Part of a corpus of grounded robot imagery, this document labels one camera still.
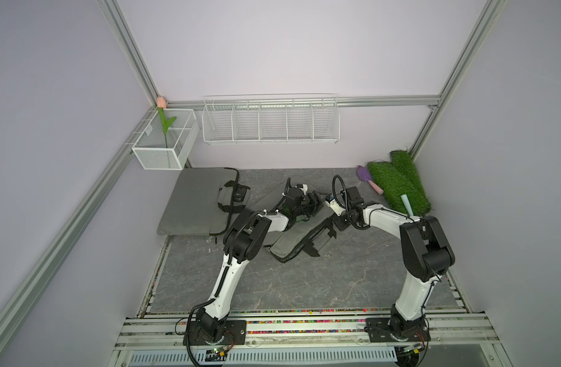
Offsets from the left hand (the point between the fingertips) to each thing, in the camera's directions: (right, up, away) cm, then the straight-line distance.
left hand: (332, 200), depth 96 cm
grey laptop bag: (-22, -16, -9) cm, 28 cm away
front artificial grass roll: (+31, +7, +13) cm, 34 cm away
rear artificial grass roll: (+41, +16, +19) cm, 48 cm away
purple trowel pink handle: (+21, +13, +24) cm, 34 cm away
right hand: (+3, -7, +3) cm, 8 cm away
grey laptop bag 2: (-59, -1, +10) cm, 60 cm away
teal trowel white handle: (+35, -2, +6) cm, 36 cm away
